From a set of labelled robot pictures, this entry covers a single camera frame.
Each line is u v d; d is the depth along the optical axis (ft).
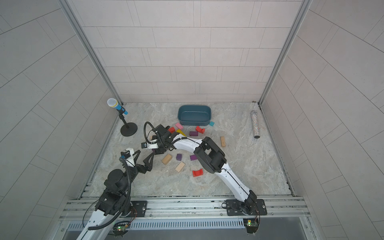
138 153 2.51
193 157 2.91
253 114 3.45
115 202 1.87
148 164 2.23
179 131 3.30
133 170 2.23
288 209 2.33
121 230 2.09
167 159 2.84
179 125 3.35
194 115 3.62
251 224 2.23
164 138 2.45
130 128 3.32
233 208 2.19
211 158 1.86
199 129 3.27
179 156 2.85
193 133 3.26
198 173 2.65
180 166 2.77
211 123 3.40
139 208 2.32
